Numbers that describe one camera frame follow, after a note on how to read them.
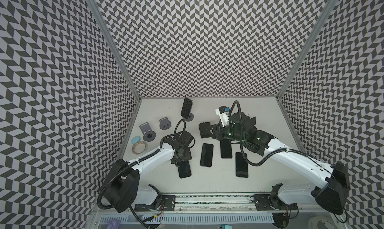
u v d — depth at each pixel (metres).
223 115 0.64
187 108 0.96
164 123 0.99
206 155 0.87
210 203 0.72
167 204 0.71
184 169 0.80
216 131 0.61
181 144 0.63
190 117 1.01
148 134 0.93
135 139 0.89
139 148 0.89
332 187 0.37
